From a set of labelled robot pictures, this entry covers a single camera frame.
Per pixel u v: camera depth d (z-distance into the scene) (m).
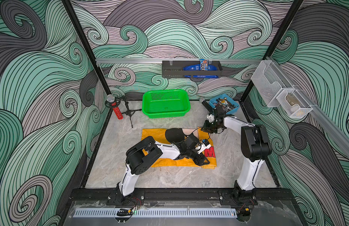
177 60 0.92
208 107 1.13
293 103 0.65
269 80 0.78
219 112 0.81
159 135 0.97
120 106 0.94
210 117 0.92
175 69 0.95
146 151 0.55
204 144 0.78
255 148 0.52
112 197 0.73
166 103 1.18
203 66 0.90
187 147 0.71
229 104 1.18
